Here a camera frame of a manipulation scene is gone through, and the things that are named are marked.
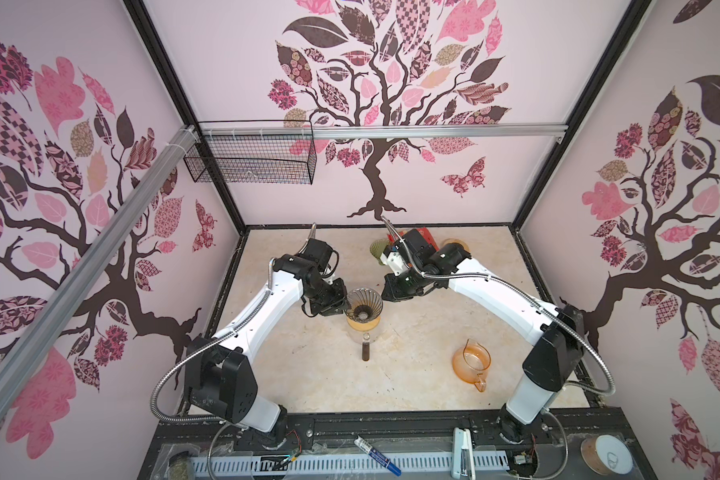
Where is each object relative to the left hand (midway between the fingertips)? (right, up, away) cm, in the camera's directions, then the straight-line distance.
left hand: (346, 311), depth 79 cm
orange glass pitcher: (+36, -17, +7) cm, 40 cm away
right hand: (+10, +5, 0) cm, 11 cm away
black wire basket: (-32, +49, +16) cm, 61 cm away
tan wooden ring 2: (+40, +21, +35) cm, 57 cm away
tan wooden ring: (+4, -5, +2) cm, 7 cm away
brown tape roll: (+60, -30, -13) cm, 68 cm away
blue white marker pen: (+5, -31, -8) cm, 33 cm away
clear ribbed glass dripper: (+4, +1, +5) cm, 6 cm away
